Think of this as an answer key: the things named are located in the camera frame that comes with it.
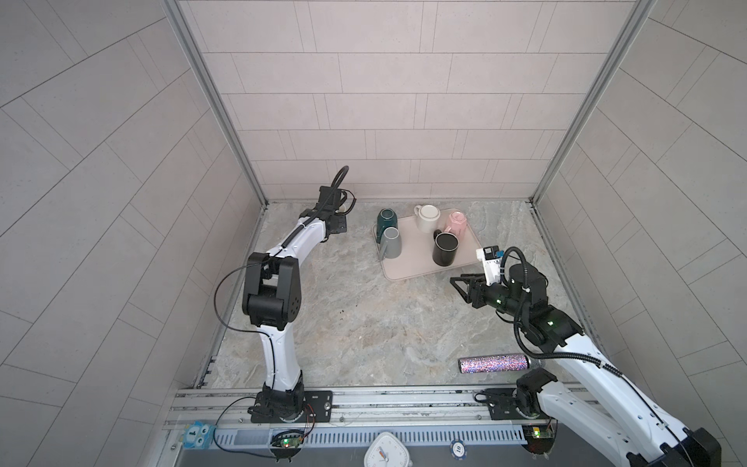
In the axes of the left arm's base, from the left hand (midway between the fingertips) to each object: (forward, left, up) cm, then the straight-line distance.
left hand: (338, 217), depth 99 cm
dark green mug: (0, -17, 0) cm, 17 cm away
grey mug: (-10, -18, -1) cm, 21 cm away
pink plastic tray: (-10, -27, -8) cm, 30 cm away
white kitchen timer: (-63, -17, -6) cm, 65 cm away
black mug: (-13, -35, 0) cm, 37 cm away
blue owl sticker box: (-60, +26, -8) cm, 66 cm away
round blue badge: (-63, -33, -9) cm, 72 cm away
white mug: (+2, -31, -2) cm, 31 cm away
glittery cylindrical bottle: (-45, -46, -7) cm, 64 cm away
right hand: (-29, -35, +8) cm, 46 cm away
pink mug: (-2, -41, 0) cm, 41 cm away
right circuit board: (-60, -53, -10) cm, 81 cm away
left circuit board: (-62, +5, -7) cm, 63 cm away
